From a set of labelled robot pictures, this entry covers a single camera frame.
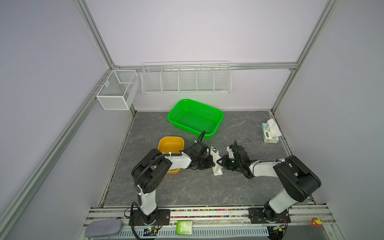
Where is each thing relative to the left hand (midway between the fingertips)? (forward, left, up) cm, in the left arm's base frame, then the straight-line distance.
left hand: (216, 167), depth 88 cm
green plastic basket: (+42, +9, -2) cm, 43 cm away
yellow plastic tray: (+20, +29, -3) cm, 35 cm away
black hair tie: (+20, -27, -4) cm, 34 cm away
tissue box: (+21, -40, +4) cm, 45 cm away
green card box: (-29, +19, 0) cm, 35 cm away
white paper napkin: (-2, -1, 0) cm, 2 cm away
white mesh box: (+53, +63, +19) cm, 84 cm away
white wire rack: (+53, +29, +28) cm, 66 cm away
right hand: (+3, -1, -2) cm, 4 cm away
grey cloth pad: (-26, +57, +1) cm, 63 cm away
